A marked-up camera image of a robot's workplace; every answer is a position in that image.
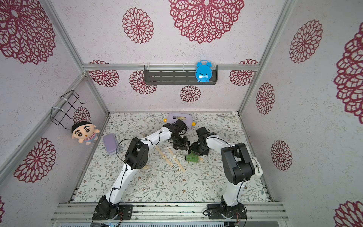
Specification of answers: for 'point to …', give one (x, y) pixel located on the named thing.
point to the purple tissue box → (186, 118)
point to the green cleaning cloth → (192, 157)
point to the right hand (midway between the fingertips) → (195, 151)
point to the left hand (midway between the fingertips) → (187, 148)
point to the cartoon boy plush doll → (84, 131)
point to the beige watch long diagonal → (164, 157)
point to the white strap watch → (168, 147)
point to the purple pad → (110, 144)
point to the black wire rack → (64, 107)
